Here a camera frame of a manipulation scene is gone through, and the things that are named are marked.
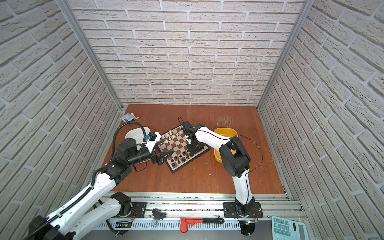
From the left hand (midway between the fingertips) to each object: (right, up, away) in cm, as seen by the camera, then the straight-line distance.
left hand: (167, 144), depth 72 cm
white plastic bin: (-27, +2, +29) cm, 39 cm away
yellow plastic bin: (+38, +4, +28) cm, 47 cm away
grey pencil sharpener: (-35, +14, +34) cm, 51 cm away
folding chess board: (-1, -2, +26) cm, 26 cm away
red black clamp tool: (+8, -37, -2) cm, 38 cm away
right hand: (+14, -6, +19) cm, 25 cm away
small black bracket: (-5, -34, -1) cm, 34 cm away
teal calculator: (+56, -39, -4) cm, 68 cm away
